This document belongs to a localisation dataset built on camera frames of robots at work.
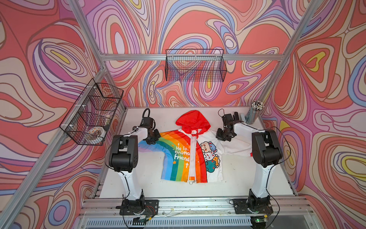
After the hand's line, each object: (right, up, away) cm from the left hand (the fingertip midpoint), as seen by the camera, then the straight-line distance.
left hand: (159, 138), depth 101 cm
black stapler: (+58, +16, +8) cm, 61 cm away
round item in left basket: (-27, +7, -28) cm, 40 cm away
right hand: (+43, -2, -1) cm, 43 cm away
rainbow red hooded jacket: (+24, -9, -8) cm, 27 cm away
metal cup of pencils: (+66, +18, -1) cm, 69 cm away
